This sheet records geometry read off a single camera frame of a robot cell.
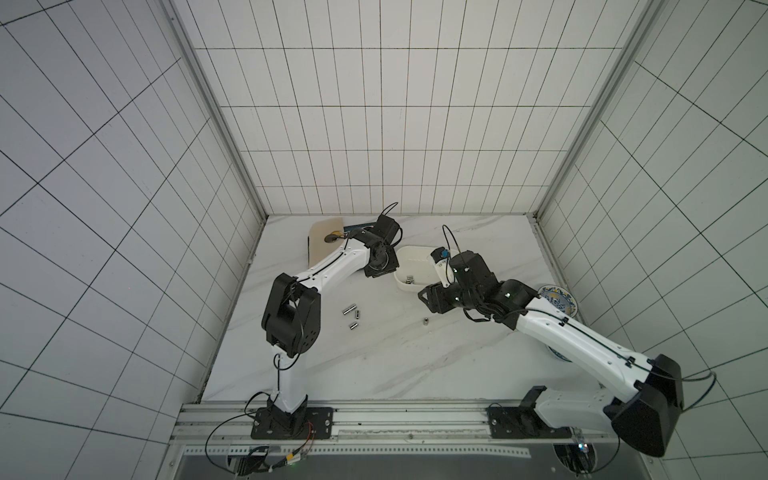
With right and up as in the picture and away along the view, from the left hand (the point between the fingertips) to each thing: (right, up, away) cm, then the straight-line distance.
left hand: (386, 273), depth 91 cm
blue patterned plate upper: (+56, -8, +2) cm, 57 cm away
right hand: (+8, -4, -14) cm, 17 cm away
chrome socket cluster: (-10, -16, -2) cm, 19 cm away
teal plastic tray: (-15, +15, +24) cm, 32 cm away
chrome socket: (+8, -3, +9) cm, 13 cm away
